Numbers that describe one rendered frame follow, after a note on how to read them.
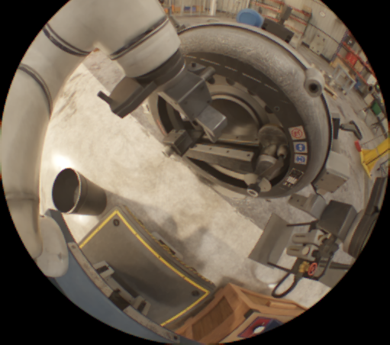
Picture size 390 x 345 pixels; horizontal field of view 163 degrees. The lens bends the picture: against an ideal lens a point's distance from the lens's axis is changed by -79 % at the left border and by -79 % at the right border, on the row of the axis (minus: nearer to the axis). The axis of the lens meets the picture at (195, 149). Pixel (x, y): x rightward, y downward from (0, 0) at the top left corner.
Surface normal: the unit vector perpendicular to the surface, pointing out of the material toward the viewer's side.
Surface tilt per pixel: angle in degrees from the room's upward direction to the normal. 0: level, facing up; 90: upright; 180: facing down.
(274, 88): 90
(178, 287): 0
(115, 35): 98
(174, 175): 0
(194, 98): 83
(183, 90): 25
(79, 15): 90
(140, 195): 0
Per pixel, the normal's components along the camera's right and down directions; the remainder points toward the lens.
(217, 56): -0.58, 0.69
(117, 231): 0.07, -0.48
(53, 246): 0.88, -0.47
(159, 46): 0.67, 0.60
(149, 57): 0.36, 0.84
